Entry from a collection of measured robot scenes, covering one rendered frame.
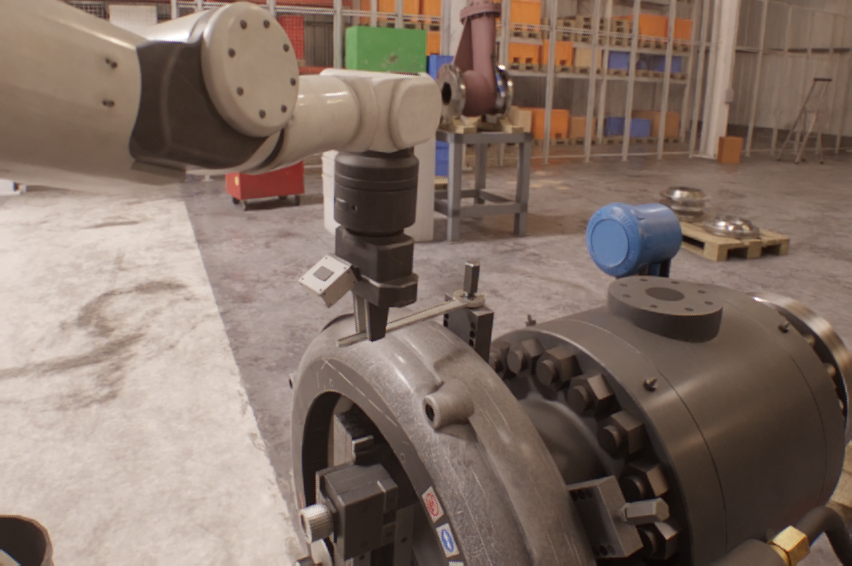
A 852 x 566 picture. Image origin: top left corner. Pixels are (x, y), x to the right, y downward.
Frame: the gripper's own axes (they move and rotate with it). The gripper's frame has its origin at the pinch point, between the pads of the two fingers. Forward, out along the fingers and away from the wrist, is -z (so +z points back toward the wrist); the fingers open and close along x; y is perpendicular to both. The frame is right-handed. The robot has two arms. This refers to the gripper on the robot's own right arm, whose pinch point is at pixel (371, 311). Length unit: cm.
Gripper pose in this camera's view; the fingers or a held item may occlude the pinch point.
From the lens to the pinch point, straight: 67.3
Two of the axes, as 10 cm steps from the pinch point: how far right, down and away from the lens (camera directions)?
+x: 6.8, 2.6, -6.8
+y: 7.3, -1.6, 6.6
